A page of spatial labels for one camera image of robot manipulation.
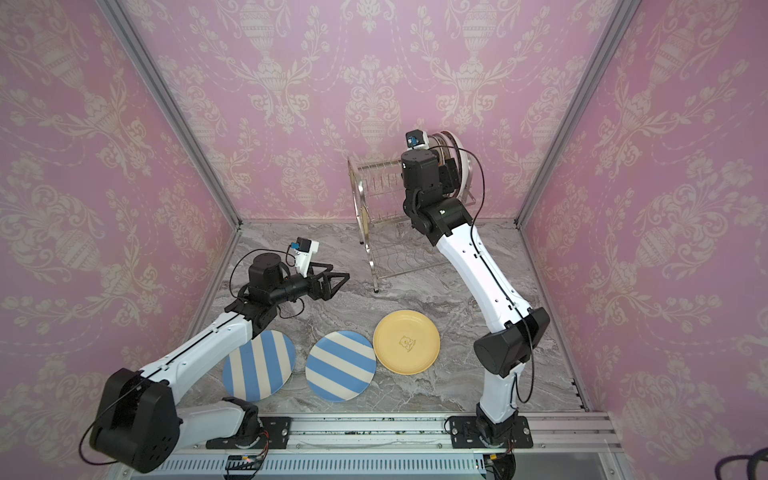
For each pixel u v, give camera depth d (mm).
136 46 748
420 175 509
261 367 854
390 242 1142
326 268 813
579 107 850
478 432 729
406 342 895
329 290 702
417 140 593
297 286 701
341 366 854
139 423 401
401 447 733
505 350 435
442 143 777
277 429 747
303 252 699
